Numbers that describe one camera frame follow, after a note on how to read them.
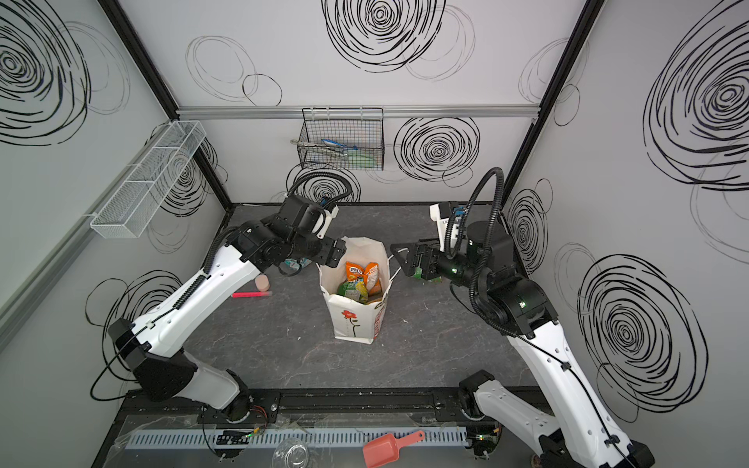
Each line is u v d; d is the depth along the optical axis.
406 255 0.52
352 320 0.72
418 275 0.52
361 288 0.88
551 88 0.87
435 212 0.53
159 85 0.85
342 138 0.89
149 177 0.72
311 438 0.64
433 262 0.52
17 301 0.52
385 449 0.68
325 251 0.64
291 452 0.68
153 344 0.40
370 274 0.87
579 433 0.36
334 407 0.75
